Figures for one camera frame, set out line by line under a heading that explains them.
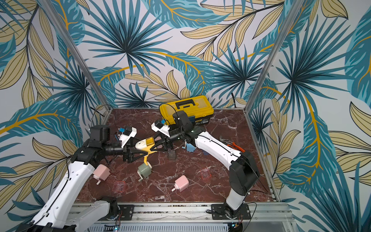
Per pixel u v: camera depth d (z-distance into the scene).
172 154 0.95
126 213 0.73
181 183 0.76
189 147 0.93
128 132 0.58
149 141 0.65
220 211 0.74
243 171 0.44
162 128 0.61
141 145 0.64
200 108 0.96
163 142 0.62
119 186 0.82
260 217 0.75
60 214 0.39
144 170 0.80
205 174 0.87
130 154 0.58
